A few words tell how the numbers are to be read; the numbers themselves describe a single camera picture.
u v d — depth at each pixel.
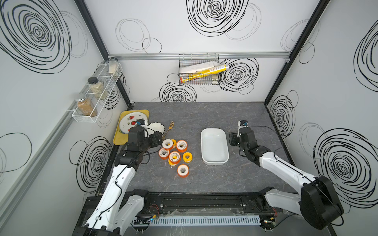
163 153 0.91
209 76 0.87
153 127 1.03
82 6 0.71
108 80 0.96
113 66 0.87
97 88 0.71
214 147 0.94
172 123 1.07
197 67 0.89
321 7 0.72
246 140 0.64
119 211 0.53
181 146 0.90
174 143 0.93
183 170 0.84
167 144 0.93
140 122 0.67
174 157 0.87
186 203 0.75
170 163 0.87
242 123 0.76
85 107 0.63
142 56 0.93
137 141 0.55
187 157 0.89
